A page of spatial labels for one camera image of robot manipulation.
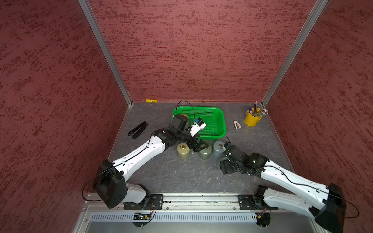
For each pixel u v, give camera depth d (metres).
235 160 0.59
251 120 1.02
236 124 1.04
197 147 0.66
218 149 0.84
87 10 0.72
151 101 1.22
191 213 0.71
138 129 1.00
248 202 0.74
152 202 0.74
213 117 1.08
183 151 0.84
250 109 1.02
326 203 0.40
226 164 0.70
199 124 0.66
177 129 0.60
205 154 0.85
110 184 0.40
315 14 0.74
